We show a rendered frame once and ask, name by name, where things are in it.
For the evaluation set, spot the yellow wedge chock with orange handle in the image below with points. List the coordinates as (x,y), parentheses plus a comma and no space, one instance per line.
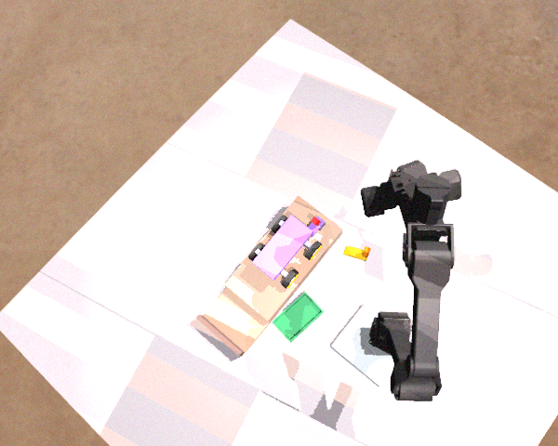
(357,253)

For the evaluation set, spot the purple wheeled trolley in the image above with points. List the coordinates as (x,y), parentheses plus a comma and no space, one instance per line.
(290,235)

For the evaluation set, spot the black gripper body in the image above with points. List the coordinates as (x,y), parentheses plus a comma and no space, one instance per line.
(376,200)

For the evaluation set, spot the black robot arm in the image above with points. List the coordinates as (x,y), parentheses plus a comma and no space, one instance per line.
(416,370)

